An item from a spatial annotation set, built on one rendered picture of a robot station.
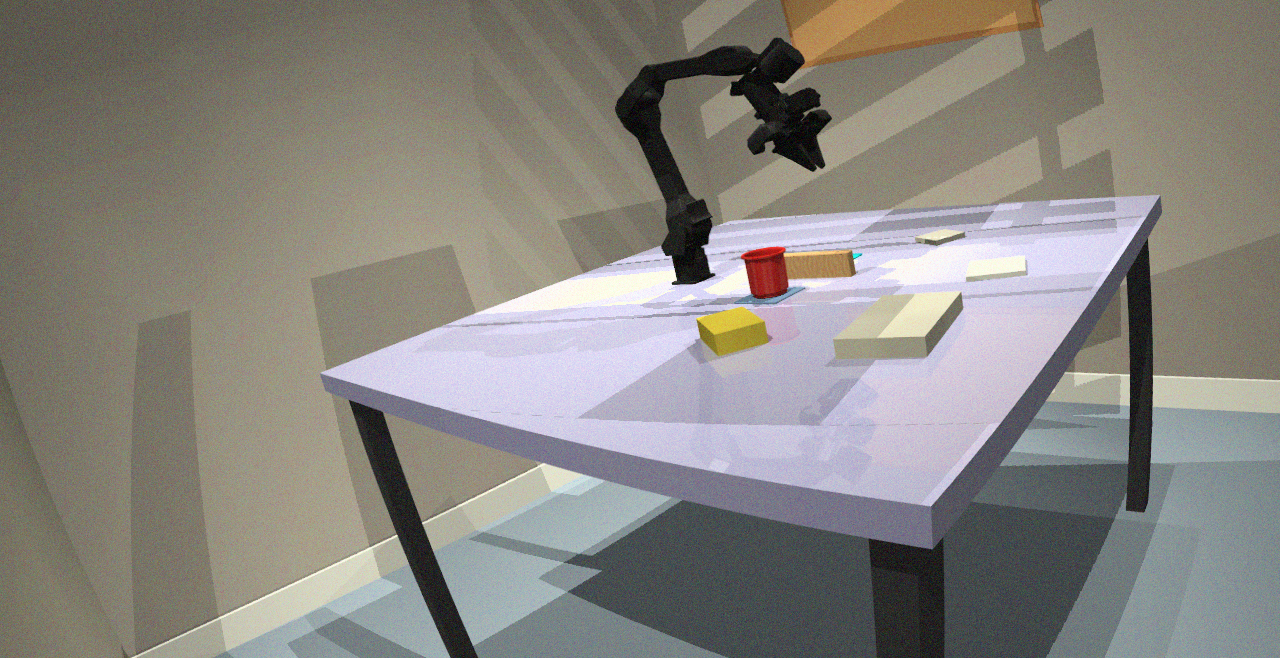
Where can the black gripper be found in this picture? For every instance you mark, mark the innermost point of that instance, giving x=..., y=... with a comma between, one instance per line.
x=793, y=139

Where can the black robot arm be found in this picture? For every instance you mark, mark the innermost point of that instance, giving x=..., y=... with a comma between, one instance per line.
x=688, y=219

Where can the tan wooden flat bar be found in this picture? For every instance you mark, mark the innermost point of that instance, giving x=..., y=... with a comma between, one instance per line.
x=815, y=265

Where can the dark red cup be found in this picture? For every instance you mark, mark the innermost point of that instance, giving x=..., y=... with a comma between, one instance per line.
x=767, y=273

